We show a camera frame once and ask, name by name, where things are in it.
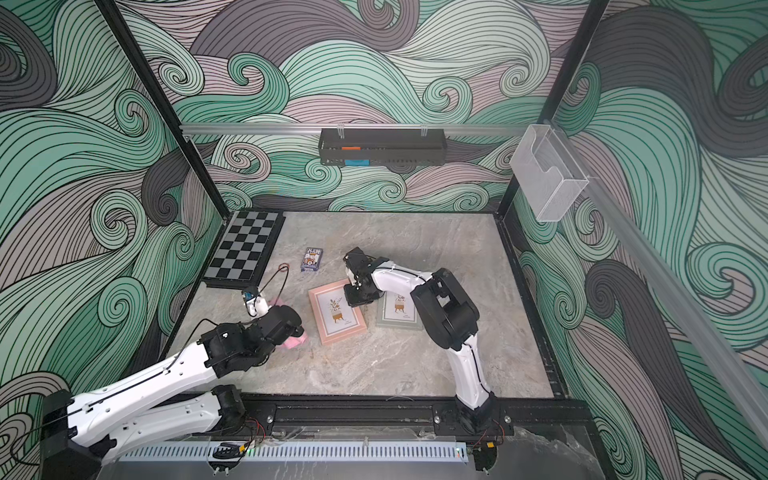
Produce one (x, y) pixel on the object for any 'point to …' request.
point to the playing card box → (311, 259)
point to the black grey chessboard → (243, 249)
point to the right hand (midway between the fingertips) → (357, 301)
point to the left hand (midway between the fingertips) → (289, 315)
